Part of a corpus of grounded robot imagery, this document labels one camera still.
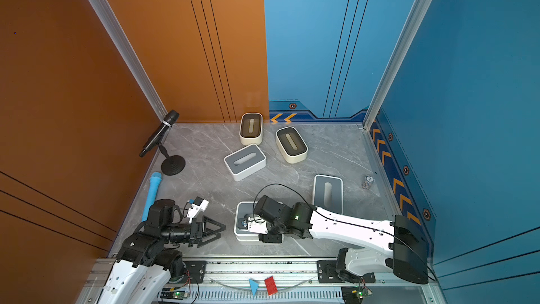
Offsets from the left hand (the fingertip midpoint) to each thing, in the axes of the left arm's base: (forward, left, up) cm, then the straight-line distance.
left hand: (222, 231), depth 68 cm
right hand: (+3, -12, -5) cm, 14 cm away
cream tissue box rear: (+54, -4, -8) cm, 55 cm away
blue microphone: (+21, +37, -13) cm, 45 cm away
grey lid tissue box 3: (+20, -40, -13) cm, 47 cm away
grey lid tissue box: (+9, -5, -4) cm, 11 cm away
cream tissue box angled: (+43, -24, -9) cm, 51 cm away
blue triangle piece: (-13, -10, -14) cm, 22 cm away
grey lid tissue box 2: (+36, -2, -12) cm, 38 cm away
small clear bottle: (+25, -57, -10) cm, 63 cm away
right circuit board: (-15, -44, -16) cm, 49 cm away
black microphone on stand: (+35, +33, -15) cm, 51 cm away
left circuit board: (-16, +16, -16) cm, 28 cm away
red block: (-14, -16, -14) cm, 25 cm away
